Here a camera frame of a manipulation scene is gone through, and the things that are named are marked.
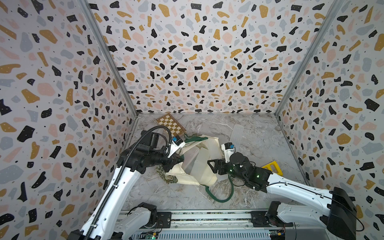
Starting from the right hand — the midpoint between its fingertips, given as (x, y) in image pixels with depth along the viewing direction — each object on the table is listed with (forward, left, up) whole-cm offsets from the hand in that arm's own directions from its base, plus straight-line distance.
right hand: (213, 161), depth 76 cm
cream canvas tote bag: (-8, +15, +3) cm, 17 cm away
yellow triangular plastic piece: (+5, -41, -19) cm, 46 cm away
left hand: (-3, +15, +8) cm, 17 cm away
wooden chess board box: (+41, +32, -14) cm, 54 cm away
